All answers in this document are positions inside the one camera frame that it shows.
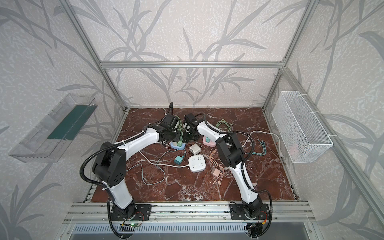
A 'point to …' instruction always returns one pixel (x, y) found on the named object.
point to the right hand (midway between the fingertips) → (186, 136)
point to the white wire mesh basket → (303, 137)
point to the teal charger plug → (178, 160)
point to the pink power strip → (211, 143)
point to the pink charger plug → (215, 172)
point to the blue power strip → (174, 144)
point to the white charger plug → (195, 149)
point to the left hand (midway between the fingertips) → (180, 132)
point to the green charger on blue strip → (179, 143)
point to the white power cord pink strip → (263, 132)
